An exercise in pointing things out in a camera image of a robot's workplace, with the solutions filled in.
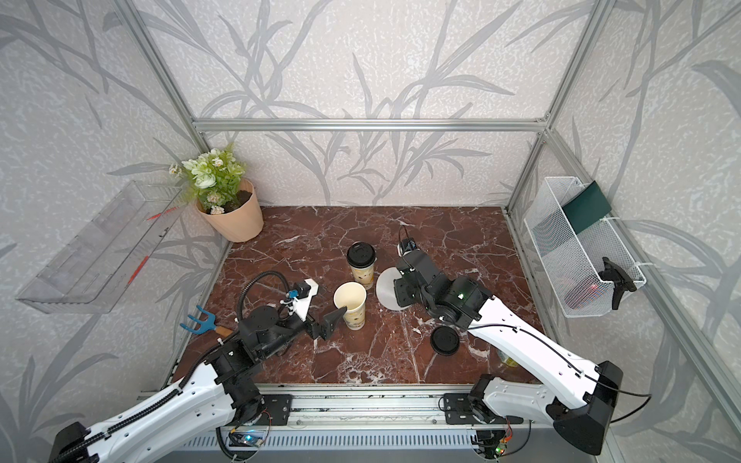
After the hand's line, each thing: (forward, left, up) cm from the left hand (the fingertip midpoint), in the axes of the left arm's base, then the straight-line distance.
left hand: (333, 300), depth 72 cm
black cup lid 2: (-4, -31, -19) cm, 37 cm away
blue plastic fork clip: (+2, +43, -21) cm, 48 cm away
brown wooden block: (-1, +36, -20) cm, 41 cm away
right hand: (+4, -17, +4) cm, 18 cm away
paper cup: (+4, -4, -6) cm, 8 cm away
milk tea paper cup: (+13, -7, -10) cm, 18 cm away
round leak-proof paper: (+3, -13, -1) cm, 14 cm away
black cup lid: (+16, -6, -3) cm, 17 cm away
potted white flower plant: (+41, +44, -5) cm, 60 cm away
